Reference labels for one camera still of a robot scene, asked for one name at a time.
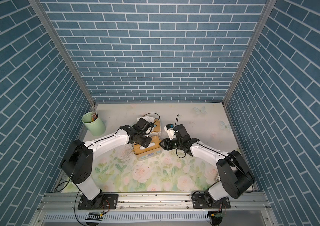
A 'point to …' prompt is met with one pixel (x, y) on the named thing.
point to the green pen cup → (97, 127)
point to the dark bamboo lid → (155, 139)
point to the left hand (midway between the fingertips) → (151, 142)
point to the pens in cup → (94, 116)
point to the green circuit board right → (220, 215)
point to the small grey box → (218, 179)
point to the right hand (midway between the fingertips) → (163, 143)
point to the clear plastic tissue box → (138, 156)
